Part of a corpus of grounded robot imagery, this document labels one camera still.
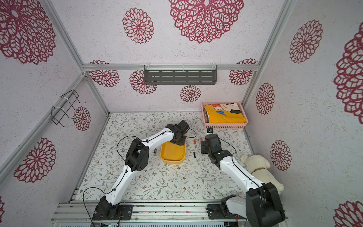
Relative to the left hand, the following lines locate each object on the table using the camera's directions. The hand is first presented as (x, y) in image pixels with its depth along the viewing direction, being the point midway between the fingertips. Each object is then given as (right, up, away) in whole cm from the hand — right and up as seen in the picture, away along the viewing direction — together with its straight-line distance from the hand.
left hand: (179, 142), depth 102 cm
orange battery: (+16, +1, +2) cm, 16 cm away
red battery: (+11, 0, +1) cm, 11 cm away
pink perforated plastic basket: (+32, +12, +5) cm, 35 cm away
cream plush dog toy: (+46, -12, -20) cm, 51 cm away
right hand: (+16, +2, -15) cm, 22 cm away
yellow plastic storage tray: (-5, -7, -5) cm, 10 cm away
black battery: (+10, -8, -7) cm, 14 cm away
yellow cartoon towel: (+39, +22, +10) cm, 46 cm away
